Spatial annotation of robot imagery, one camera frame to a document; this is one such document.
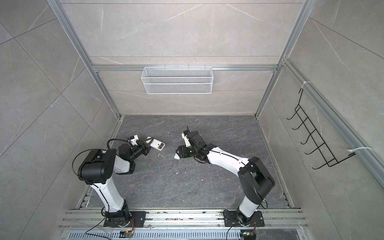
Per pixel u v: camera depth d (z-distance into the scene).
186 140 0.70
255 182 0.45
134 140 0.89
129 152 0.77
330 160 0.58
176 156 0.95
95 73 0.93
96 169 0.51
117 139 0.84
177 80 1.01
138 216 0.76
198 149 0.66
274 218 0.75
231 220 0.73
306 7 0.69
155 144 0.90
